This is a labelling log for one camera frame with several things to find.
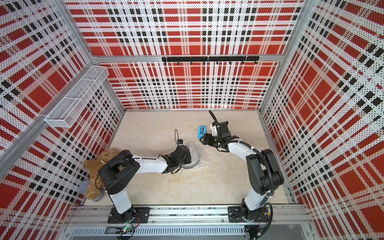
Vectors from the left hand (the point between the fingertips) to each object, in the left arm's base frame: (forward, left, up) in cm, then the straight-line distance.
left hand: (191, 156), depth 95 cm
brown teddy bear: (-11, +53, +10) cm, 55 cm away
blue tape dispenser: (+19, -6, +3) cm, 20 cm away
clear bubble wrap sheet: (-1, -5, +2) cm, 5 cm away
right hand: (+7, -9, +9) cm, 15 cm away
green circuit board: (-38, +28, +2) cm, 48 cm away
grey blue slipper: (-20, +57, +5) cm, 61 cm away
